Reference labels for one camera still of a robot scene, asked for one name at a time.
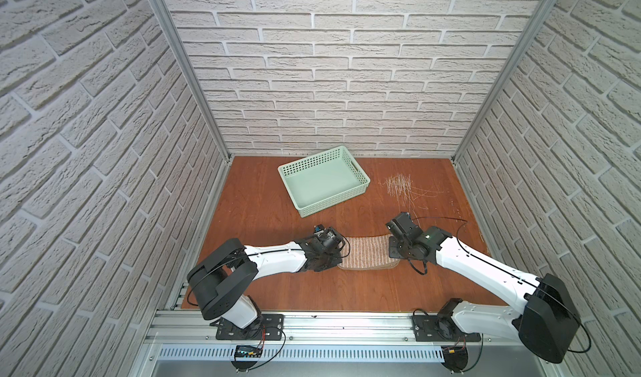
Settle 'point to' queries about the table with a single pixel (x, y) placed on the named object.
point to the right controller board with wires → (456, 357)
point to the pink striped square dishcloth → (367, 252)
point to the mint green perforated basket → (323, 179)
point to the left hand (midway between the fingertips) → (339, 251)
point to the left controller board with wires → (247, 356)
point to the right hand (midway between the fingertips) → (390, 249)
